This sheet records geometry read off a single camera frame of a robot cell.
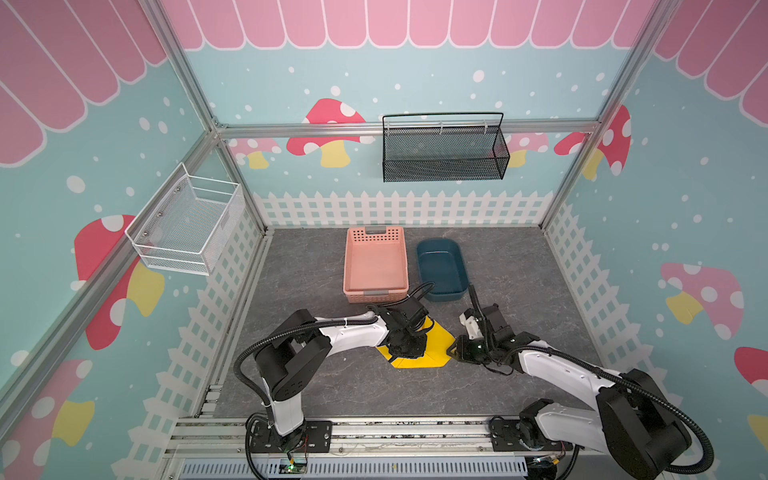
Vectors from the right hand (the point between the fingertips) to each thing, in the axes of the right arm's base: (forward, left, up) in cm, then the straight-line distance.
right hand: (448, 351), depth 86 cm
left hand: (-2, +8, -1) cm, 8 cm away
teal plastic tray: (+34, -2, -1) cm, 34 cm away
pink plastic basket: (+33, +22, -1) cm, 40 cm away
